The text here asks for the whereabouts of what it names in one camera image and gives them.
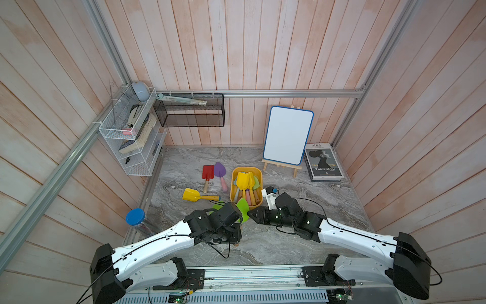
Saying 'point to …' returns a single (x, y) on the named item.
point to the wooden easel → (283, 165)
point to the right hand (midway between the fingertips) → (248, 213)
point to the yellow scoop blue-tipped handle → (236, 193)
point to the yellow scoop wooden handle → (243, 180)
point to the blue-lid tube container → (137, 217)
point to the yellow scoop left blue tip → (193, 195)
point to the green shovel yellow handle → (217, 206)
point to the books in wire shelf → (145, 130)
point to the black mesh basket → (173, 114)
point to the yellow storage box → (247, 168)
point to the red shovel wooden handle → (207, 173)
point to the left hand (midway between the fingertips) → (237, 240)
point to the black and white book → (321, 163)
